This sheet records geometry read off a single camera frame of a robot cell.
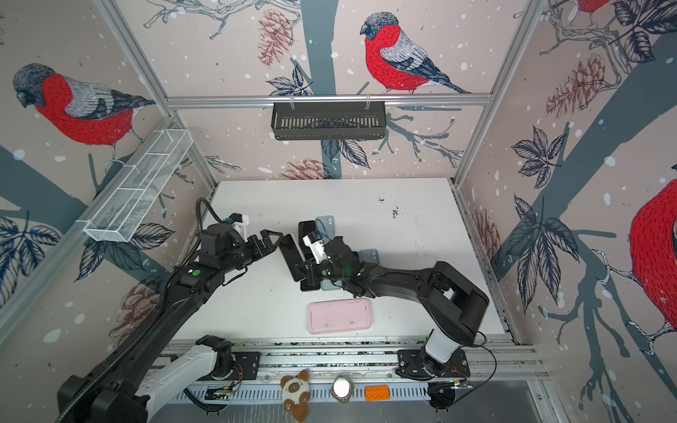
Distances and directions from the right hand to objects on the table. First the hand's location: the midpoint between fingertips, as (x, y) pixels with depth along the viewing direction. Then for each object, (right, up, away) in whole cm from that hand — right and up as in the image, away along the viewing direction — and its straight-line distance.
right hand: (295, 270), depth 80 cm
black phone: (-1, +4, -1) cm, 4 cm away
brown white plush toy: (+2, -29, -12) cm, 32 cm away
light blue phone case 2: (+10, -5, 0) cm, 11 cm away
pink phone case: (+13, -15, +2) cm, 20 cm away
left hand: (-6, +10, -4) cm, 12 cm away
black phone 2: (-1, +11, +25) cm, 27 cm away
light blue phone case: (+7, +10, +26) cm, 29 cm away
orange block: (+24, -30, -11) cm, 40 cm away
